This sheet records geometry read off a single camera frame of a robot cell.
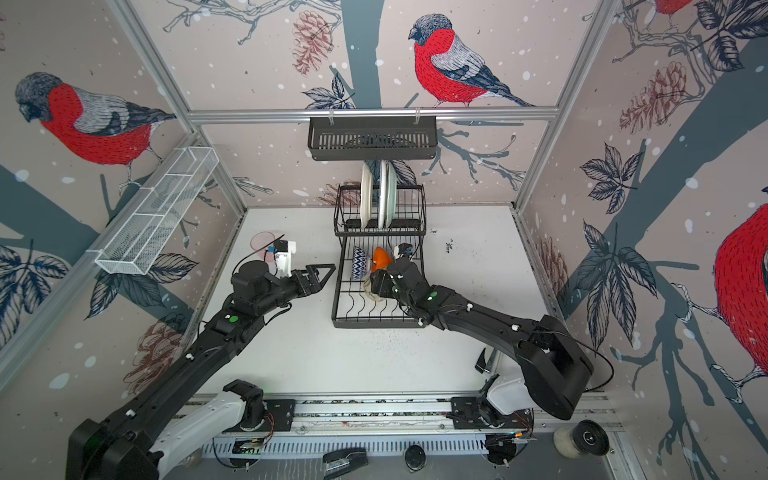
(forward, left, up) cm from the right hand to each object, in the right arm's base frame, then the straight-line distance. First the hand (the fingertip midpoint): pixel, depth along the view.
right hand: (377, 279), depth 83 cm
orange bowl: (+10, 0, -4) cm, 11 cm away
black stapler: (-41, +5, -12) cm, 43 cm away
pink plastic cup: (+17, +43, -5) cm, 46 cm away
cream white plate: (+13, +2, +20) cm, 24 cm away
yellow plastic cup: (-3, +2, -1) cm, 4 cm away
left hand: (-4, +12, +11) cm, 16 cm away
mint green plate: (+12, -4, +22) cm, 25 cm away
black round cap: (-39, -11, -5) cm, 41 cm away
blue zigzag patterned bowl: (+8, +7, -4) cm, 11 cm away
